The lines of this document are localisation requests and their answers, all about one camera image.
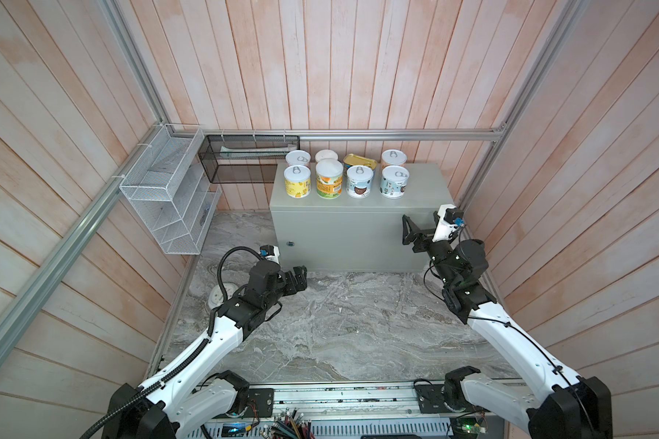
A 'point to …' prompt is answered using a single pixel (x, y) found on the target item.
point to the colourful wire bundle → (286, 426)
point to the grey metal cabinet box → (351, 234)
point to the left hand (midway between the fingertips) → (294, 276)
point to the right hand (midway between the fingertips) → (419, 214)
